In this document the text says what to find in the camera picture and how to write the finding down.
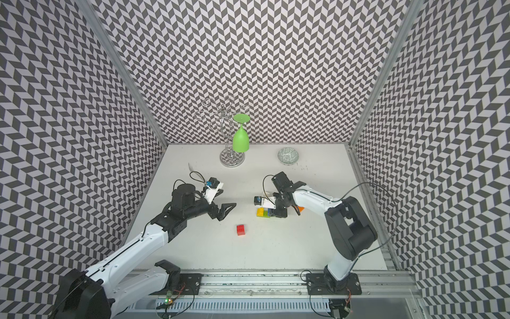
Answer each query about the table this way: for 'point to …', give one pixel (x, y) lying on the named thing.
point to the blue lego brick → (269, 212)
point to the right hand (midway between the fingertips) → (273, 210)
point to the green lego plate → (265, 214)
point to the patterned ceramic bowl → (288, 156)
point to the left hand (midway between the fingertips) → (227, 199)
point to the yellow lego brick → (259, 212)
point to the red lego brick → (240, 230)
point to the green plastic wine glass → (240, 138)
